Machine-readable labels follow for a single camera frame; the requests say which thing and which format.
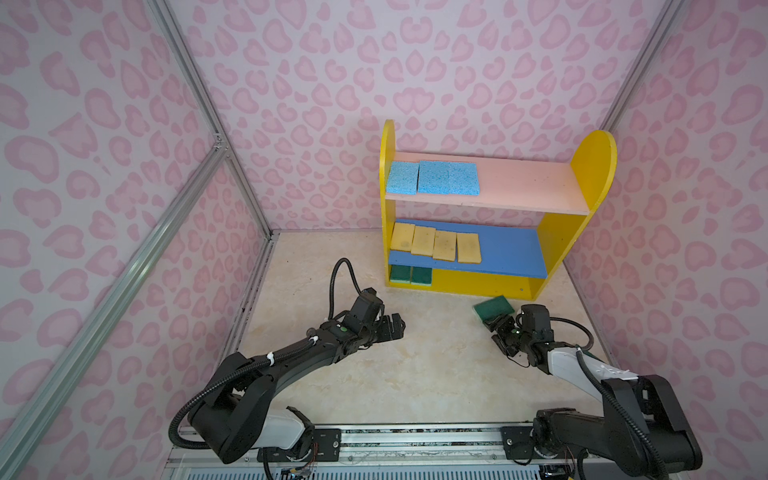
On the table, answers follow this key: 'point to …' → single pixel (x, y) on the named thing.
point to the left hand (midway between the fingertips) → (396, 323)
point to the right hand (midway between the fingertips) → (486, 323)
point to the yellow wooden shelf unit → (529, 212)
